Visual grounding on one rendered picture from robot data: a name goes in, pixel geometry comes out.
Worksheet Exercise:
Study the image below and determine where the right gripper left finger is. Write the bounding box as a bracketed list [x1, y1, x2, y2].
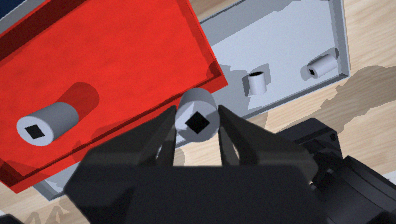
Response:
[78, 105, 177, 167]

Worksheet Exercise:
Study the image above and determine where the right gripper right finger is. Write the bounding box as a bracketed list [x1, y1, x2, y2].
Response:
[218, 105, 318, 183]

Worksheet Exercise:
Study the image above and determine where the red rimmed tray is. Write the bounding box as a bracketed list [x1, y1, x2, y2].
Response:
[0, 0, 228, 194]

